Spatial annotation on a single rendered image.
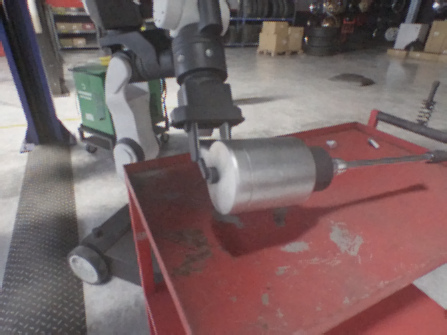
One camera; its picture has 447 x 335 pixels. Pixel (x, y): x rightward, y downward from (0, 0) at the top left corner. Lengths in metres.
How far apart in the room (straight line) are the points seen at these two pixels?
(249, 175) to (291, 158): 0.06
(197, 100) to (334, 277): 0.32
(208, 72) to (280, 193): 0.24
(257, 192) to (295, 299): 0.15
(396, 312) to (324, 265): 0.51
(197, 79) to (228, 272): 0.29
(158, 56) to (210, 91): 0.60
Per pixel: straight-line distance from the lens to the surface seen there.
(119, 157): 1.26
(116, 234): 1.53
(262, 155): 0.33
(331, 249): 0.48
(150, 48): 1.06
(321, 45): 9.84
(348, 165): 0.46
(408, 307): 0.97
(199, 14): 0.51
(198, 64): 0.47
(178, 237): 0.47
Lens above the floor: 1.17
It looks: 29 degrees down
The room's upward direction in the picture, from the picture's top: 2 degrees clockwise
